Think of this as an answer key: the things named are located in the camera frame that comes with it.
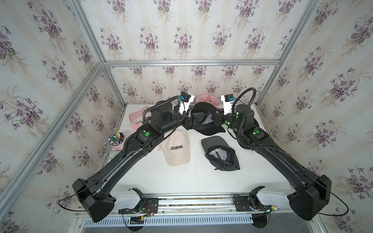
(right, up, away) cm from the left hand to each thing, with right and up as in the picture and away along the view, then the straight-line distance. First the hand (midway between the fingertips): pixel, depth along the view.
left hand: (199, 110), depth 62 cm
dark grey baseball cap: (+15, -27, +28) cm, 42 cm away
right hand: (+9, +1, +10) cm, 13 cm away
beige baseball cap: (-12, -22, +26) cm, 36 cm away
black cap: (+3, -5, +13) cm, 14 cm away
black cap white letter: (+42, -7, +36) cm, 56 cm away
